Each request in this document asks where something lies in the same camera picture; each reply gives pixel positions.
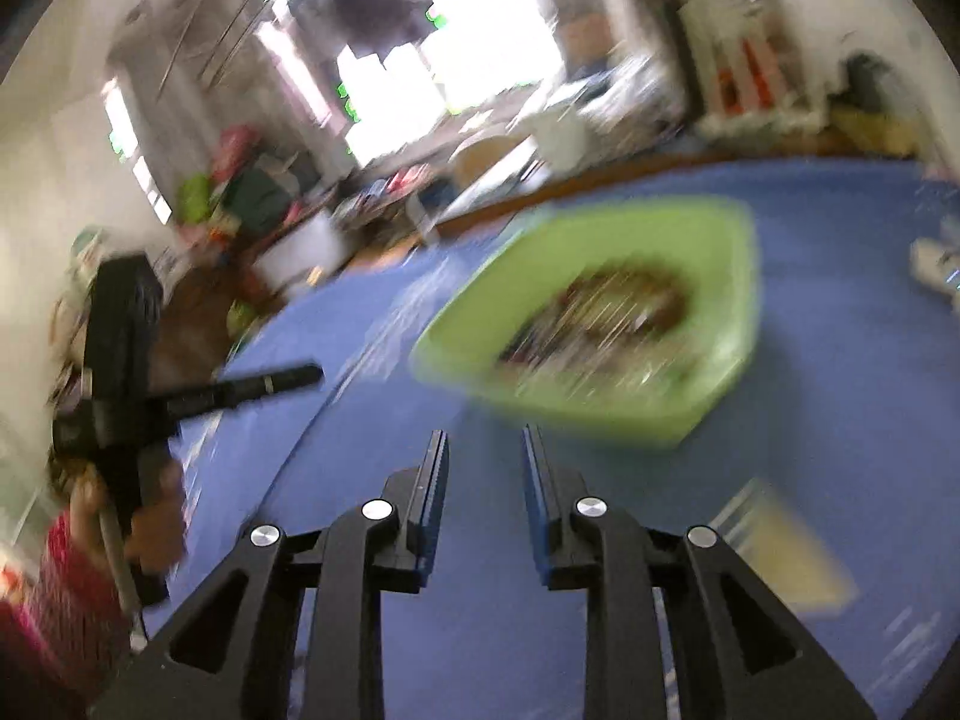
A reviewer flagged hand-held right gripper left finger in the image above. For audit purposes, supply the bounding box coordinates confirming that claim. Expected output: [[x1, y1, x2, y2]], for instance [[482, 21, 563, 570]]
[[94, 429, 451, 720]]

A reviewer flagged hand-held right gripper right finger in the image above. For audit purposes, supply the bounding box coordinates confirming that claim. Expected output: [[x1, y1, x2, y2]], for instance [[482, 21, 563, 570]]
[[523, 424, 878, 720]]

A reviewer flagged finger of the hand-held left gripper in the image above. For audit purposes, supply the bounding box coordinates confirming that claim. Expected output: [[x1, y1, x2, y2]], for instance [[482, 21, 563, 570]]
[[148, 364, 326, 422]]

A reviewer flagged green plastic basin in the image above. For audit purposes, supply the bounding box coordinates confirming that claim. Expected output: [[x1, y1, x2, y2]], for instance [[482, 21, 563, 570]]
[[411, 196, 760, 451]]

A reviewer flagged brown wooden bead bracelet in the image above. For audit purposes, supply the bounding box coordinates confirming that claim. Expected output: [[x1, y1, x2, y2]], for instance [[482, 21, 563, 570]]
[[525, 259, 695, 361]]

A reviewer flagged person's left forearm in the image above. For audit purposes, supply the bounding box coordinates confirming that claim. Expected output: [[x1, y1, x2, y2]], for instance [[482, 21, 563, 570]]
[[0, 511, 143, 720]]

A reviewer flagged person's left hand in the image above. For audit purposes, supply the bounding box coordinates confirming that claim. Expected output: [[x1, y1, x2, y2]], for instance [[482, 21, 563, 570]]
[[69, 457, 188, 580]]

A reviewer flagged white cushioned armchair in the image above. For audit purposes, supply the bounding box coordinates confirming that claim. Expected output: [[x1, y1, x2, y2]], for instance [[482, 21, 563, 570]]
[[253, 211, 347, 287]]

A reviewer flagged bright green bag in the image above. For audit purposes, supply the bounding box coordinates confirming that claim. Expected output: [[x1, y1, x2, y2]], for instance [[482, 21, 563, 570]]
[[178, 175, 215, 224]]

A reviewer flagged dark green bag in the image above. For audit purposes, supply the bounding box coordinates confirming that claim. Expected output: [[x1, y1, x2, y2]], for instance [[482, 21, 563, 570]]
[[223, 163, 295, 232]]

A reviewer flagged red bag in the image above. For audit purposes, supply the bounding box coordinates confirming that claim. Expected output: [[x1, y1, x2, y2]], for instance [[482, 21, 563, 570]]
[[216, 126, 260, 167]]

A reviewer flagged blue printed tablecloth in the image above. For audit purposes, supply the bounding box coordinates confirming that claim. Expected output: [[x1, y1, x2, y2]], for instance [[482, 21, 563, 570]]
[[142, 157, 960, 720]]

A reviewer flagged beige plastic child chair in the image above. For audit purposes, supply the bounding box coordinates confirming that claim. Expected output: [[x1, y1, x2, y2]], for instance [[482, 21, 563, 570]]
[[448, 133, 542, 212]]

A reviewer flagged window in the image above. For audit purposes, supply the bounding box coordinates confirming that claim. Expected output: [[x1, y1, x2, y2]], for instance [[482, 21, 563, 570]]
[[255, 0, 565, 166]]

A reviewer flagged white object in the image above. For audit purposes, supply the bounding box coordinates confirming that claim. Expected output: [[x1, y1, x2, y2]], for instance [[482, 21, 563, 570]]
[[910, 236, 960, 291]]

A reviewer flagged cardboard box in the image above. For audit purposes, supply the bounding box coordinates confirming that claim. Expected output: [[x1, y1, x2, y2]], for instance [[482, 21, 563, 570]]
[[559, 15, 613, 70]]

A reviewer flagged yellow cloth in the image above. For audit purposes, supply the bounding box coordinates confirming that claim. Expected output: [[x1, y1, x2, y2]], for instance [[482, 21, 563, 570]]
[[831, 103, 922, 157]]

